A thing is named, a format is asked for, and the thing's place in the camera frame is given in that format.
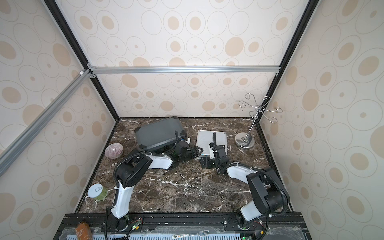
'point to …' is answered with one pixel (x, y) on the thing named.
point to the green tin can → (97, 191)
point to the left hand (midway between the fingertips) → (205, 152)
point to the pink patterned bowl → (113, 150)
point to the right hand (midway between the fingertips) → (211, 159)
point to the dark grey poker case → (159, 134)
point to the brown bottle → (83, 231)
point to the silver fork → (201, 233)
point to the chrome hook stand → (246, 140)
